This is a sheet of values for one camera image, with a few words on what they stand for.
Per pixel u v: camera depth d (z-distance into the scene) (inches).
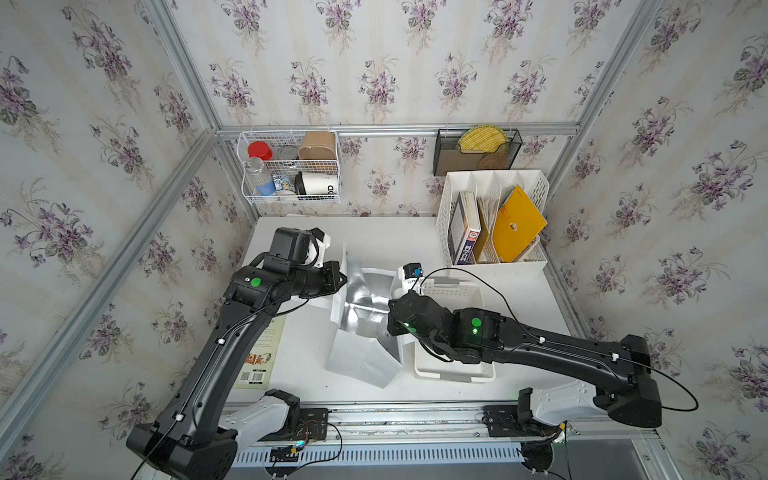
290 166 36.9
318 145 34.6
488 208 35.8
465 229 33.7
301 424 28.3
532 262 37.6
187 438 14.0
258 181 35.6
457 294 37.6
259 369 32.3
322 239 25.1
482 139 37.3
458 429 28.9
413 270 23.0
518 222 37.9
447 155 36.4
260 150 36.6
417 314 18.2
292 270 19.7
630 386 15.3
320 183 37.2
